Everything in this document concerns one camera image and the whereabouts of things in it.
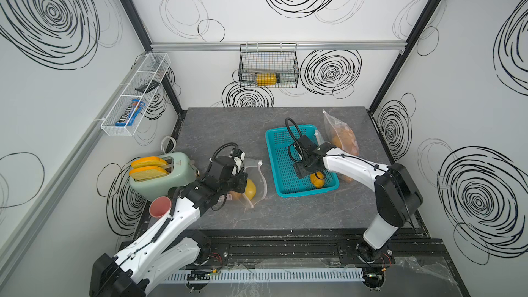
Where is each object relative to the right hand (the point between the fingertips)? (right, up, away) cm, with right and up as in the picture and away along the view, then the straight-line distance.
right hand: (307, 167), depth 90 cm
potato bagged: (+19, +12, +7) cm, 24 cm away
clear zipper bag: (+12, +19, +4) cm, 23 cm away
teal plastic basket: (-10, -7, +1) cm, 13 cm away
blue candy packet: (-66, +21, -20) cm, 72 cm away
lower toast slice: (-61, +1, -18) cm, 63 cm away
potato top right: (-30, -10, -9) cm, 33 cm away
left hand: (-26, -1, -12) cm, 29 cm away
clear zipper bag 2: (+7, +12, +4) cm, 14 cm away
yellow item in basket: (-18, +38, -3) cm, 43 cm away
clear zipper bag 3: (-23, -7, -5) cm, 24 cm away
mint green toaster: (-51, 0, -11) cm, 53 cm away
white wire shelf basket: (-70, +45, +2) cm, 83 cm away
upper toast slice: (-61, +5, -15) cm, 63 cm away
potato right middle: (+4, -4, -3) cm, 7 cm away
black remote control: (-63, +35, -9) cm, 73 cm away
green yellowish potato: (-25, -8, -7) cm, 27 cm away
